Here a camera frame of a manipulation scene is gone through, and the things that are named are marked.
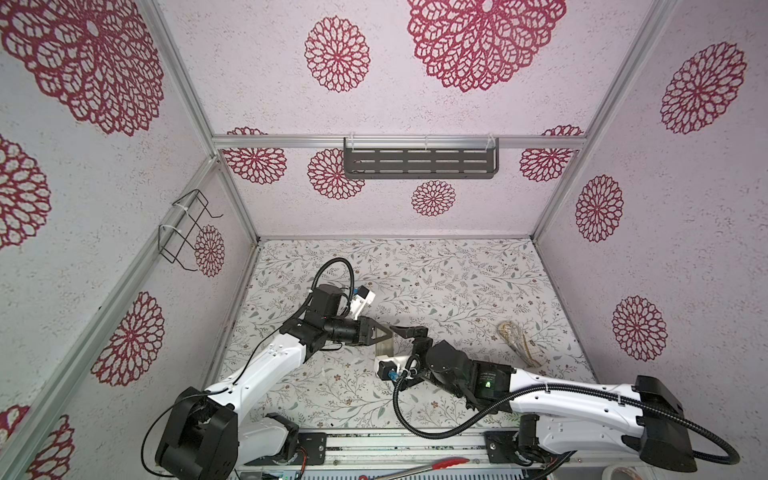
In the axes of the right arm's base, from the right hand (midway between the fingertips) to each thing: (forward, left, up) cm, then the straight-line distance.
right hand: (392, 335), depth 70 cm
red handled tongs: (-23, -12, -20) cm, 33 cm away
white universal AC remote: (-1, +2, -4) cm, 5 cm away
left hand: (+1, +1, -5) cm, 5 cm away
